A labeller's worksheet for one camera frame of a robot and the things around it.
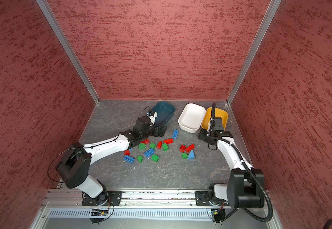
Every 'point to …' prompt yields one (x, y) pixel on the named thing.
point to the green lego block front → (154, 157)
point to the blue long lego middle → (149, 152)
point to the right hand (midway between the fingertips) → (200, 138)
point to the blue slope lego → (191, 155)
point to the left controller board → (98, 212)
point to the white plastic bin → (191, 118)
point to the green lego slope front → (140, 159)
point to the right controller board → (218, 214)
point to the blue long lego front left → (129, 159)
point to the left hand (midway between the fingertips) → (161, 128)
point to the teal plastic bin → (164, 113)
